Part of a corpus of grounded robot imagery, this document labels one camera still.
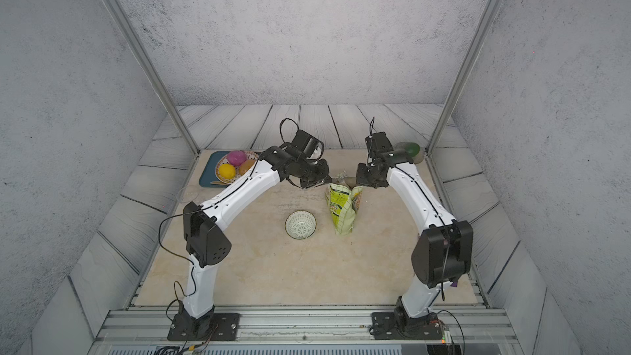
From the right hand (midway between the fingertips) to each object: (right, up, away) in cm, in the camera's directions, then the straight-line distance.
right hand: (365, 177), depth 85 cm
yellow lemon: (-56, +2, +22) cm, 60 cm away
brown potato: (-49, +4, +25) cm, 55 cm away
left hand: (-9, -1, -5) cm, 11 cm away
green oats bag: (-7, -9, -1) cm, 12 cm away
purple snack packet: (+12, -20, -35) cm, 42 cm away
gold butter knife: (-60, -3, +22) cm, 64 cm away
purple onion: (-53, +8, +26) cm, 59 cm away
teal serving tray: (-66, 0, +26) cm, 71 cm away
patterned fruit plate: (-60, +7, +29) cm, 67 cm away
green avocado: (+28, +12, +32) cm, 44 cm away
